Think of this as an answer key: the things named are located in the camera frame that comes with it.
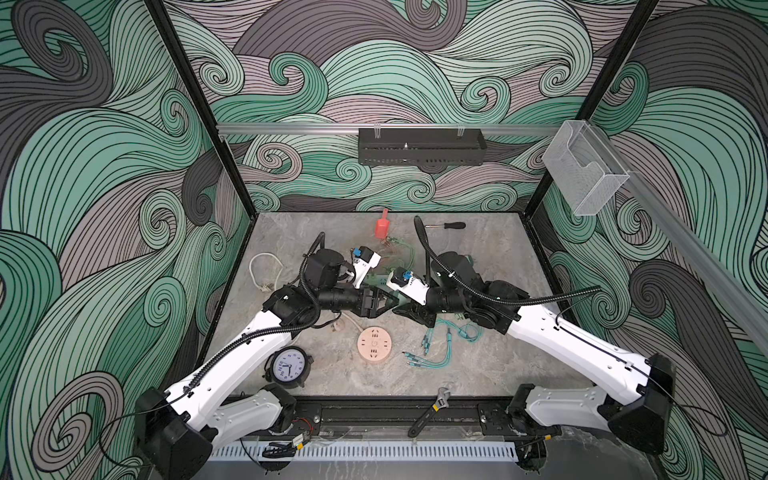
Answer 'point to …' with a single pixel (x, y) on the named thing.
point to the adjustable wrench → (441, 403)
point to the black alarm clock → (288, 366)
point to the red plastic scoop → (383, 225)
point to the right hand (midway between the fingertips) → (399, 300)
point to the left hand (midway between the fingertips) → (392, 298)
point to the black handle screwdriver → (448, 225)
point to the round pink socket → (374, 345)
